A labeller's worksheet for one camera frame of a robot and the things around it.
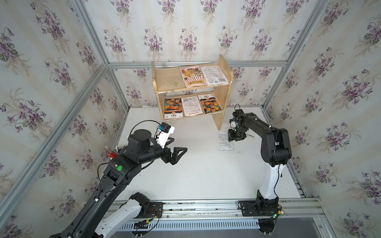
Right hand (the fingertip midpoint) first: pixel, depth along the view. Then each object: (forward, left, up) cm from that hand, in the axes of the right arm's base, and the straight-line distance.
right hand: (234, 139), depth 98 cm
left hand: (-23, +32, +29) cm, 49 cm away
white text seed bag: (-2, +7, -2) cm, 8 cm away
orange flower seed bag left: (+10, +40, +19) cm, 46 cm away
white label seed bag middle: (+12, +29, +19) cm, 37 cm away
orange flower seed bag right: (+15, +18, +19) cm, 30 cm away
